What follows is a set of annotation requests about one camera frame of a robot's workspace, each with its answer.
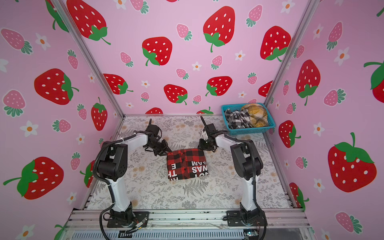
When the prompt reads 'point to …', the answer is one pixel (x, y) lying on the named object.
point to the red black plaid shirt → (186, 164)
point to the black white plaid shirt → (238, 119)
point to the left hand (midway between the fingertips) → (171, 151)
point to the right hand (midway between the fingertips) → (199, 146)
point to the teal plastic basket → (238, 131)
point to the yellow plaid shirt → (257, 114)
